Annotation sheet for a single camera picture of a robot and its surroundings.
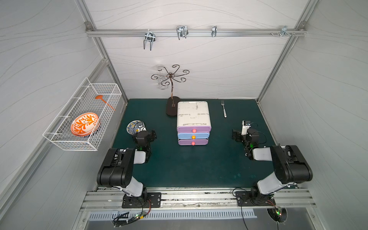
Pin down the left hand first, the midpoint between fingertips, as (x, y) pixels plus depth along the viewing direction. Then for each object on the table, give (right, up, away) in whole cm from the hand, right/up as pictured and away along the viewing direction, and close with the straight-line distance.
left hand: (145, 130), depth 93 cm
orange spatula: (-21, +20, -15) cm, 32 cm away
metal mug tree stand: (+17, +19, +19) cm, 32 cm away
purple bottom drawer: (+32, -7, -3) cm, 33 cm away
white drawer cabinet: (+33, +11, -10) cm, 37 cm away
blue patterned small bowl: (-13, +1, +8) cm, 15 cm away
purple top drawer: (+32, +2, -13) cm, 35 cm away
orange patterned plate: (-19, +6, -29) cm, 35 cm away
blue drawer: (+32, -2, -8) cm, 33 cm away
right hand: (+65, +1, +2) cm, 65 cm away
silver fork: (+58, +20, +26) cm, 67 cm away
